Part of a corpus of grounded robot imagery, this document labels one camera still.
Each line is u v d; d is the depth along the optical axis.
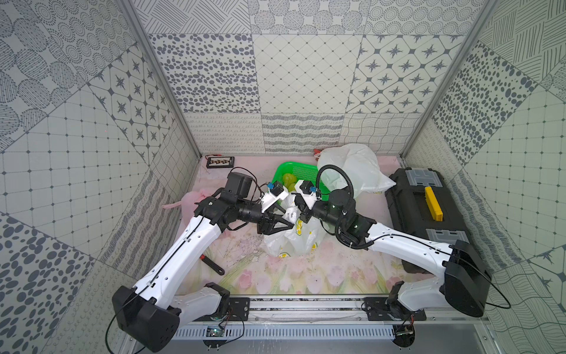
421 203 0.84
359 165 0.96
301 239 0.72
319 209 0.64
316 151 1.22
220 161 1.17
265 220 0.58
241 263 0.84
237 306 0.74
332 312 0.75
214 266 0.84
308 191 0.60
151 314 0.36
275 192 0.58
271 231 0.60
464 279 0.41
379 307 0.75
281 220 0.62
